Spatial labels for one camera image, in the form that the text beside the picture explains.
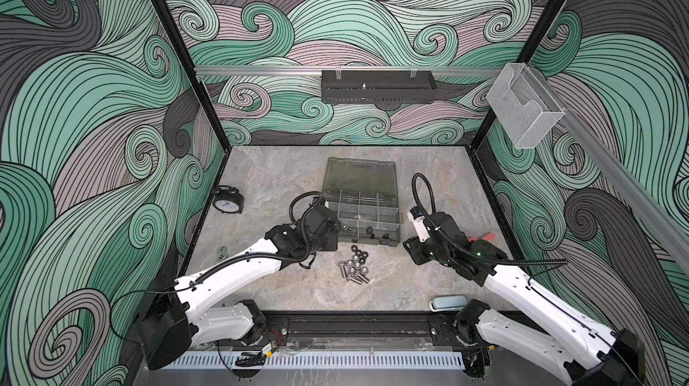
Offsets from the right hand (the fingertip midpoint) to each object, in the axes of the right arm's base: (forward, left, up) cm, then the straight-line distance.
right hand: (409, 242), depth 78 cm
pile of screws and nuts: (-5, +17, -11) cm, 21 cm away
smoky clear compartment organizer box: (+29, +11, -17) cm, 36 cm away
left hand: (+2, +22, +2) cm, 22 cm away
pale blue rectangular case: (-14, -11, -8) cm, 20 cm away
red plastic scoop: (+7, -30, -11) cm, 33 cm away
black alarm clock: (+17, +61, -3) cm, 63 cm away
